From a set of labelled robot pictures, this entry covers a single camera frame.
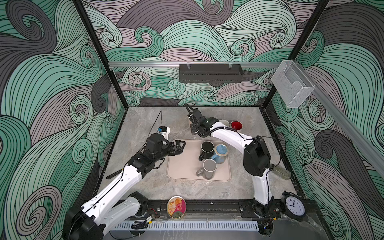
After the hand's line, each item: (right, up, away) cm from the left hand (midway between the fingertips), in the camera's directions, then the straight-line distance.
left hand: (180, 142), depth 76 cm
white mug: (+29, +9, +25) cm, 40 cm away
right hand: (+8, +6, +16) cm, 19 cm away
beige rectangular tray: (+2, -16, +11) cm, 19 cm away
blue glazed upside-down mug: (+22, -6, +4) cm, 23 cm away
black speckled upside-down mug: (+15, -5, +11) cm, 19 cm away
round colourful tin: (-1, -31, -4) cm, 31 cm away
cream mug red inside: (+38, +8, +25) cm, 46 cm away
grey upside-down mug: (+17, -15, +8) cm, 24 cm away
